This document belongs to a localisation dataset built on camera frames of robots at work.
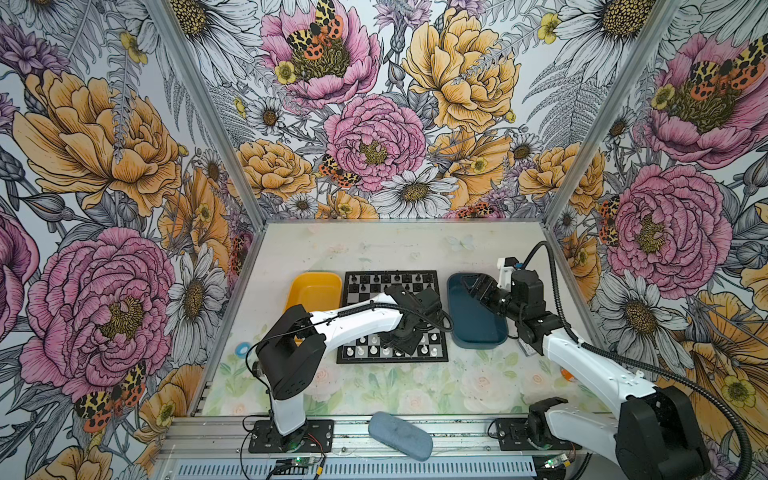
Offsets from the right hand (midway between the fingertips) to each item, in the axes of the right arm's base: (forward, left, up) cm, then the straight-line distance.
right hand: (466, 291), depth 84 cm
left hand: (-13, +20, -9) cm, 26 cm away
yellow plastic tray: (+12, +46, -16) cm, 51 cm away
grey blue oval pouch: (-32, +19, -12) cm, 39 cm away
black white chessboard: (+11, +30, -11) cm, 34 cm away
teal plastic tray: (-2, -5, -15) cm, 16 cm away
